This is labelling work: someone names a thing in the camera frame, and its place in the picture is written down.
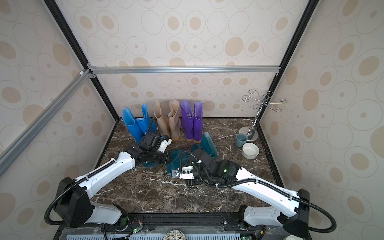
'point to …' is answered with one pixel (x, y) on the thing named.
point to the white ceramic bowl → (250, 150)
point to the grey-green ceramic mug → (241, 139)
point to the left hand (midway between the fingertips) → (176, 158)
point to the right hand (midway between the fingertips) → (190, 165)
